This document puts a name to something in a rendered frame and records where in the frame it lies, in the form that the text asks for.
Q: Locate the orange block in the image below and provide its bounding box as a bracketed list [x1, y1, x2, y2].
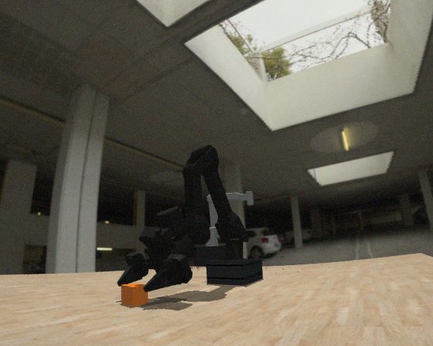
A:
[121, 283, 148, 307]

